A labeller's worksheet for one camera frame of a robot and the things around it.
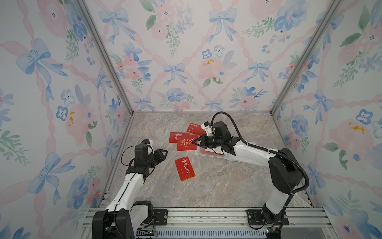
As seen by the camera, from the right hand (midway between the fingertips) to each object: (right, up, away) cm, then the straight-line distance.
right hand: (193, 141), depth 84 cm
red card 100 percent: (-5, -17, +6) cm, 19 cm away
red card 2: (-14, +2, +21) cm, 25 cm away
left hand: (-16, -6, +1) cm, 17 cm away
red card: (-5, -1, +2) cm, 5 cm away
